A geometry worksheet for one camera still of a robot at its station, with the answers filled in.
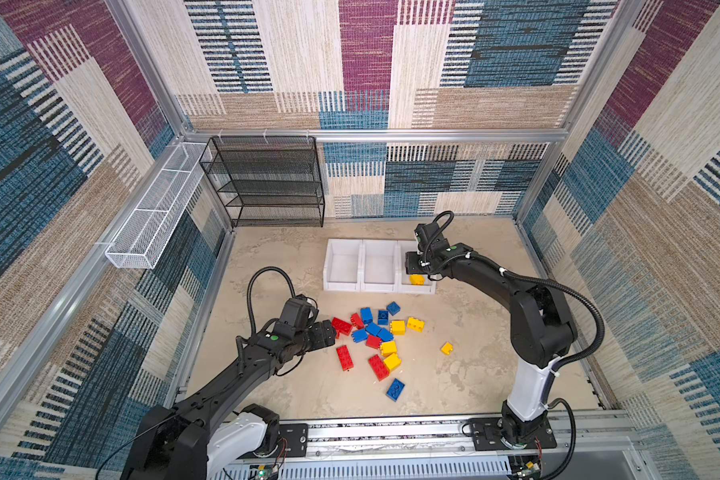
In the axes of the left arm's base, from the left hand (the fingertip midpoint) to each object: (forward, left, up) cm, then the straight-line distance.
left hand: (325, 330), depth 85 cm
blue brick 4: (+1, -9, -6) cm, 11 cm away
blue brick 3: (+3, -14, -6) cm, 15 cm away
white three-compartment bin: (+27, -14, -6) cm, 31 cm away
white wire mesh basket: (+24, +57, +10) cm, 63 cm away
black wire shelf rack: (+53, +24, +11) cm, 59 cm away
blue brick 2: (+7, -12, -4) cm, 14 cm away
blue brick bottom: (-14, -19, -6) cm, 24 cm away
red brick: (-1, -13, -6) cm, 15 cm away
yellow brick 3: (+3, -21, -4) cm, 21 cm away
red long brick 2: (-9, -14, -5) cm, 18 cm away
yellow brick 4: (-3, -18, -5) cm, 19 cm away
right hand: (+19, -27, +3) cm, 33 cm away
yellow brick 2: (+4, -26, -5) cm, 27 cm away
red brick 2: (+5, -9, -4) cm, 11 cm away
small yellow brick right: (-4, -35, -5) cm, 35 cm away
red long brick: (+4, -4, -5) cm, 8 cm away
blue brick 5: (+1, -17, -7) cm, 18 cm away
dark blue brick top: (+5, -17, -3) cm, 18 cm away
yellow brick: (+19, -28, -3) cm, 34 cm away
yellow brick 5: (-7, -19, -4) cm, 21 cm away
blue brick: (+9, -20, -4) cm, 22 cm away
